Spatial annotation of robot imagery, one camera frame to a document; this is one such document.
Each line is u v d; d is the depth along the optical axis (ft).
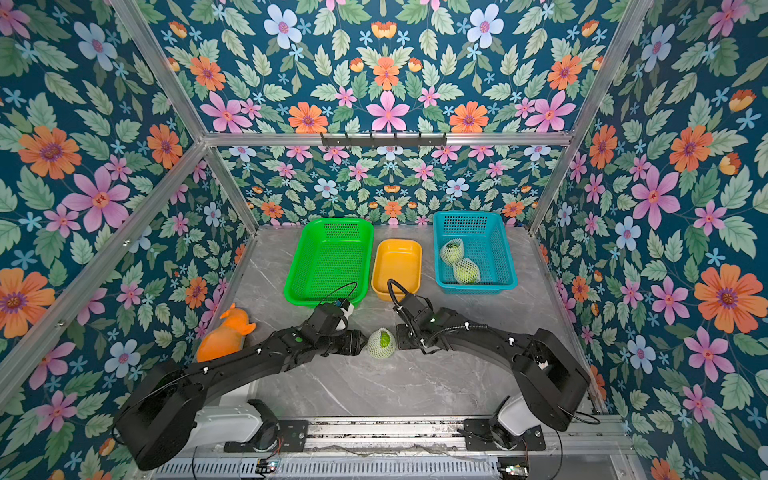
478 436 2.38
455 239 3.47
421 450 2.36
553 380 1.41
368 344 2.73
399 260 3.51
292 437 2.41
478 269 3.27
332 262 3.58
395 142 2.99
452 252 3.39
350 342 2.46
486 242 3.75
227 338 2.75
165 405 1.35
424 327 2.12
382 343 2.69
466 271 3.22
